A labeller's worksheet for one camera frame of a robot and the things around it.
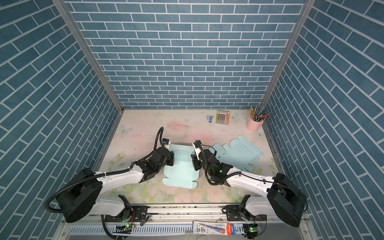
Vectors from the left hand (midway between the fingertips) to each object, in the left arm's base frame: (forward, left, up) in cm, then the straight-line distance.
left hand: (174, 153), depth 88 cm
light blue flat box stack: (+2, -42, -7) cm, 43 cm away
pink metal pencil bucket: (+21, -53, 0) cm, 57 cm away
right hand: (-3, -10, +6) cm, 12 cm away
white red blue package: (-37, -21, -5) cm, 43 cm away
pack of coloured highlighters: (+33, -34, -5) cm, 47 cm away
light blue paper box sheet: (-10, -5, -6) cm, 13 cm away
